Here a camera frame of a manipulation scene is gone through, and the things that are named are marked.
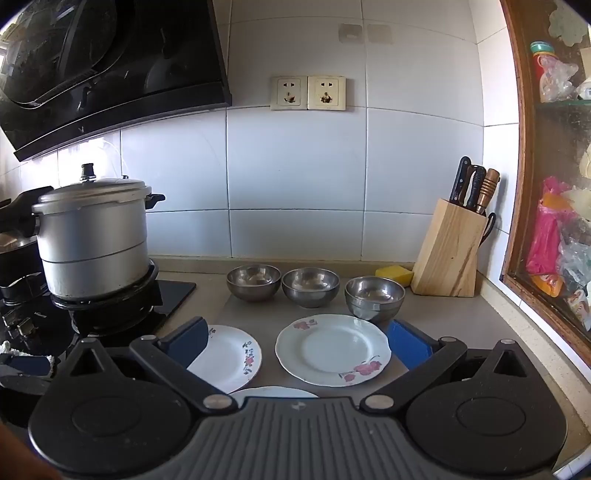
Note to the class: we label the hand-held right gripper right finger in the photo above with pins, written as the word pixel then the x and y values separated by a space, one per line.
pixel 408 344

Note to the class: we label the orange packet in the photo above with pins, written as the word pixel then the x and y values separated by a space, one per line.
pixel 547 284

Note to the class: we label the grey counter mat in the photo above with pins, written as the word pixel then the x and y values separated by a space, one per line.
pixel 268 314

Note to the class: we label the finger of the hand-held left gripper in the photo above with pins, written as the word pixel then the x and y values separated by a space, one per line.
pixel 27 366

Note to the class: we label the cream wall socket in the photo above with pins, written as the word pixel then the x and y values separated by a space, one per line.
pixel 289 93
pixel 326 93

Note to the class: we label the wooden-framed glass cabinet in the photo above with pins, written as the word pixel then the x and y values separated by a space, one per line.
pixel 517 138

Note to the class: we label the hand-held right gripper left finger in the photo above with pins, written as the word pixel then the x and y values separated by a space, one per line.
pixel 187 344

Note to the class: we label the person's left forearm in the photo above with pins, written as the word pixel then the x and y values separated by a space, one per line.
pixel 23 457

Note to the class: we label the clear adhesive wall hook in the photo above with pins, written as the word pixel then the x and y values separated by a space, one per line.
pixel 351 32

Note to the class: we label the pink plastic bag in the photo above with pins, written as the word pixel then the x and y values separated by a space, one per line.
pixel 545 240

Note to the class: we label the black pan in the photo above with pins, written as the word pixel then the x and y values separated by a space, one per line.
pixel 16 258

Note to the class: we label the clear plastic bag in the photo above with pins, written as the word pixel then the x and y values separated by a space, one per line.
pixel 561 78

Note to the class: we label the white crumpled cloth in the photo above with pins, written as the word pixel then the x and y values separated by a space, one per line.
pixel 16 349

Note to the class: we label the black glass gas stove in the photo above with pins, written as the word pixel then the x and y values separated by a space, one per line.
pixel 171 295

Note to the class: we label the black range hood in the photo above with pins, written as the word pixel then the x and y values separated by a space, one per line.
pixel 115 60

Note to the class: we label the bottle with teal cap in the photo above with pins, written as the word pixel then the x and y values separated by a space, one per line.
pixel 540 57

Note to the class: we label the plain white plate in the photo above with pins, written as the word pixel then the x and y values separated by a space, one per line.
pixel 274 393

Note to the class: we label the wooden knife block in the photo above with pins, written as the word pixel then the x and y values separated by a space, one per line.
pixel 450 251

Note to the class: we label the yellow sponge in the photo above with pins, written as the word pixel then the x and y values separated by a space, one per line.
pixel 396 274

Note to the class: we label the pale flower-shaped sticker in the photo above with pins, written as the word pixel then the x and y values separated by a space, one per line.
pixel 565 21

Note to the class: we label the white scalloped plate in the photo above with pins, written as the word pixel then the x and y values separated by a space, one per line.
pixel 330 348

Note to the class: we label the stainless steel bowl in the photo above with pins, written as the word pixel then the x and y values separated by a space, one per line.
pixel 310 288
pixel 254 284
pixel 374 293
pixel 375 316

